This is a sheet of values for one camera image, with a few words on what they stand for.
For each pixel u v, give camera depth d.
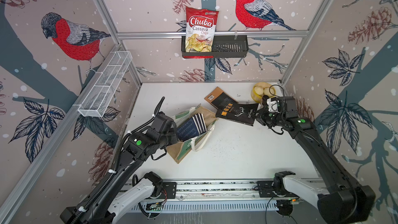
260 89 1.13
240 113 0.79
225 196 0.73
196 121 0.86
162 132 0.53
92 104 0.70
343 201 0.36
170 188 0.73
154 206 0.71
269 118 0.66
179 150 0.83
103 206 0.38
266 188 0.73
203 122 0.85
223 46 1.07
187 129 0.87
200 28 0.83
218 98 1.10
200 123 0.85
